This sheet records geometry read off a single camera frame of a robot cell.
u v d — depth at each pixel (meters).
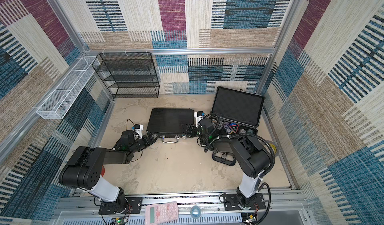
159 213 0.70
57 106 0.71
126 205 0.72
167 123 1.38
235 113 0.99
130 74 1.08
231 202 0.73
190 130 0.82
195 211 0.72
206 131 0.73
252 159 0.48
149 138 0.83
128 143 0.74
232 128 0.99
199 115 0.83
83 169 0.46
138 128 0.87
